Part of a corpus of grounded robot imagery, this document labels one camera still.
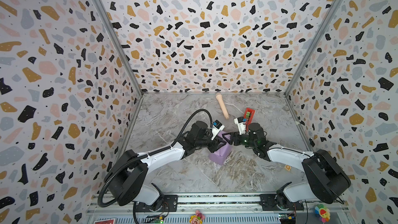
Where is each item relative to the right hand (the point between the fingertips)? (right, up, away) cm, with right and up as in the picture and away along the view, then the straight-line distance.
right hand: (224, 133), depth 85 cm
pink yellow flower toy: (-13, -35, -17) cm, 41 cm away
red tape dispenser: (+18, +9, +16) cm, 26 cm away
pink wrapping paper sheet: (-3, -10, -9) cm, 14 cm away
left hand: (0, -3, -6) cm, 7 cm away
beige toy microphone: (0, +22, +32) cm, 39 cm away
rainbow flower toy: (+44, -34, -13) cm, 58 cm away
